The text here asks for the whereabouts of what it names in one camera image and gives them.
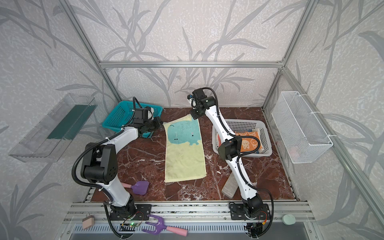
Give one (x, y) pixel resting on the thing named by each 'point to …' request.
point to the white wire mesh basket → (303, 138)
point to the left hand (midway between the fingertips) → (165, 116)
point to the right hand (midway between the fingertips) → (196, 109)
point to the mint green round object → (289, 219)
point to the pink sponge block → (88, 222)
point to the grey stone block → (230, 186)
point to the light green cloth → (184, 158)
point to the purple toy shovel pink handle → (140, 188)
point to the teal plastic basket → (123, 114)
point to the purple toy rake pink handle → (160, 227)
